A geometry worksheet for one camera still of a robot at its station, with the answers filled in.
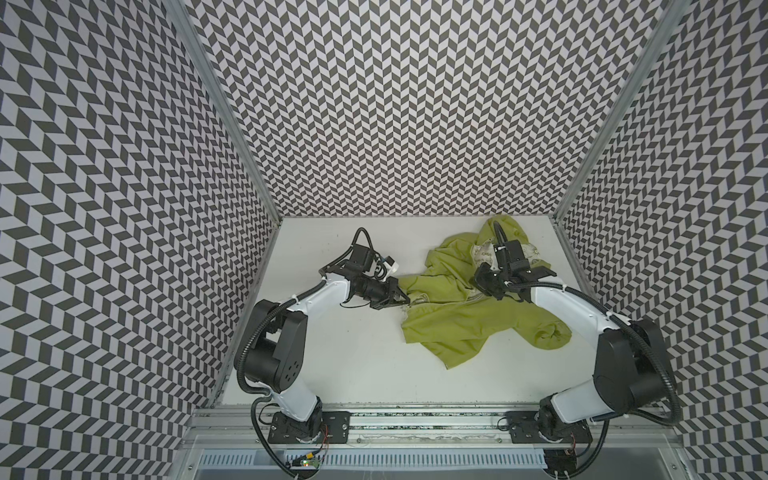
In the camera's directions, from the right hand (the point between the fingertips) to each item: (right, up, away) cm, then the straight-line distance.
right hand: (473, 276), depth 89 cm
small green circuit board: (-42, -39, -23) cm, 61 cm away
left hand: (-20, -5, -7) cm, 22 cm away
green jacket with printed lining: (-8, -11, 0) cm, 14 cm away
